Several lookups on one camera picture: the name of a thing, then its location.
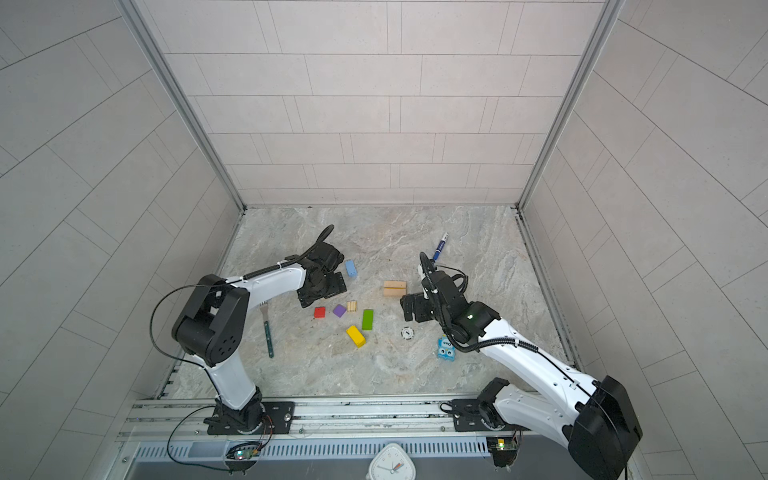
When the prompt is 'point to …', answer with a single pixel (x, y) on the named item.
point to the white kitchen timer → (391, 463)
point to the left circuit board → (246, 453)
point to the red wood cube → (319, 312)
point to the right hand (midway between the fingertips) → (413, 300)
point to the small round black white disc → (407, 332)
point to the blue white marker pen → (440, 245)
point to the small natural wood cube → (351, 306)
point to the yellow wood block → (356, 336)
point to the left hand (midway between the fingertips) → (341, 288)
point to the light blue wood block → (351, 269)
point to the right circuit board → (503, 449)
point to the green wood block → (367, 319)
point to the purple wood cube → (339, 310)
